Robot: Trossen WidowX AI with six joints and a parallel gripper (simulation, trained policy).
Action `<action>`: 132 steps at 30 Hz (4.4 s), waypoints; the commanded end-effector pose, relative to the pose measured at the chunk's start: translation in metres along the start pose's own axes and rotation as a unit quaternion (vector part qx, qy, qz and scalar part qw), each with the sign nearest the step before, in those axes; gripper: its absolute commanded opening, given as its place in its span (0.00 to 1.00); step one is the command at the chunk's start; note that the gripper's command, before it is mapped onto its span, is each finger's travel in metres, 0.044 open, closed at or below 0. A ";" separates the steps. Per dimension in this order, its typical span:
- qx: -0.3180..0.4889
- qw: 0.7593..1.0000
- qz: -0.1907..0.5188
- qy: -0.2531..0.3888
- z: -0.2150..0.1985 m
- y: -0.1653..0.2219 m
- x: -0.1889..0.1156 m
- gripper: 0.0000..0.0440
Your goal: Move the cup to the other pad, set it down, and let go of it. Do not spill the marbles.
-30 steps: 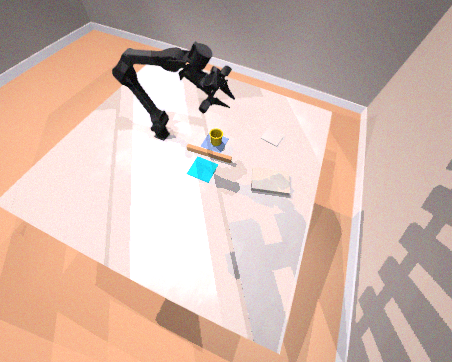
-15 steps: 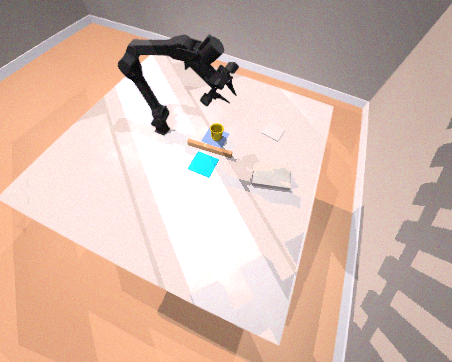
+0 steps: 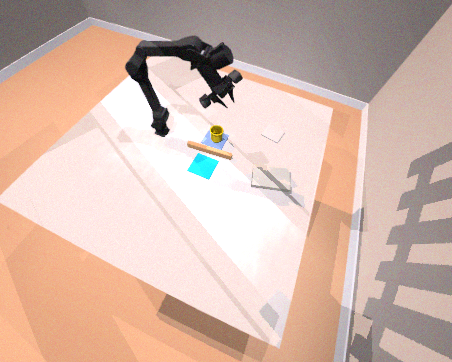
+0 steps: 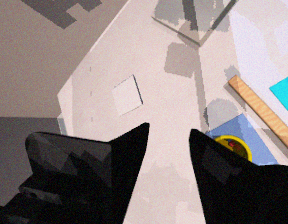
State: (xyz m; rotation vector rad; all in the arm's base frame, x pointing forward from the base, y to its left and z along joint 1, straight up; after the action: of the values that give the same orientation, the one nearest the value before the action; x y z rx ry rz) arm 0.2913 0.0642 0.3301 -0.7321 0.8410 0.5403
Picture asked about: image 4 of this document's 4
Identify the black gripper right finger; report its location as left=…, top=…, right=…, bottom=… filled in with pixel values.
left=189, top=129, right=288, bottom=224

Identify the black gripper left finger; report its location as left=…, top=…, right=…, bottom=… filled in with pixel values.
left=25, top=122, right=150, bottom=224

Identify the grey flat box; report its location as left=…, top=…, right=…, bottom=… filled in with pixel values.
left=150, top=0, right=237, bottom=48

